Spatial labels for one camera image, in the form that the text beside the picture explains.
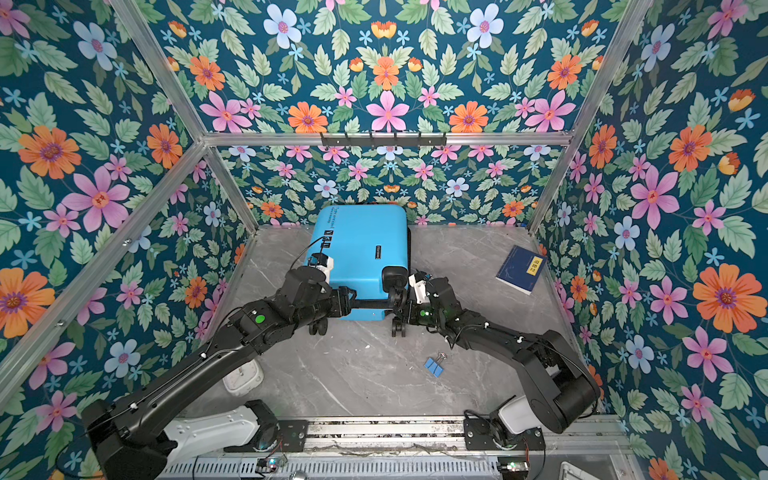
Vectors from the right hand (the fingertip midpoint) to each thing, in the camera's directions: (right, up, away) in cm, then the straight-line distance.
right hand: (393, 308), depth 84 cm
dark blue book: (+45, +10, +22) cm, 51 cm away
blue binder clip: (+12, -16, 0) cm, 20 cm away
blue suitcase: (-6, +17, +1) cm, 18 cm away
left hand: (-9, +7, -13) cm, 17 cm away
